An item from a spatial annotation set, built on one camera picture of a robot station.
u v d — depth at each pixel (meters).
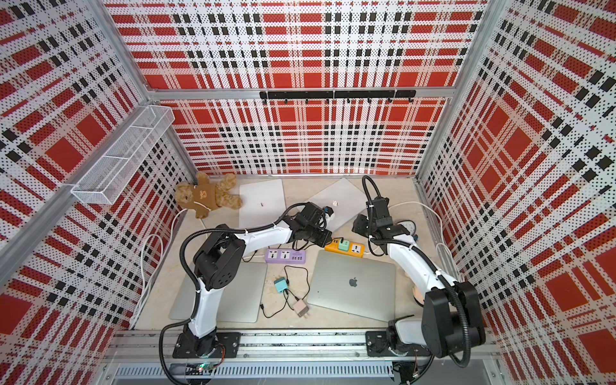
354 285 0.86
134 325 0.78
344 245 0.89
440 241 1.00
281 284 0.84
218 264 0.53
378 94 0.89
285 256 0.91
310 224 0.77
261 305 0.82
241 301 0.82
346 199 1.13
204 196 1.04
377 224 0.66
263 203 1.10
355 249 0.93
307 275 0.88
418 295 0.78
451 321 0.41
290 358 0.73
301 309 0.79
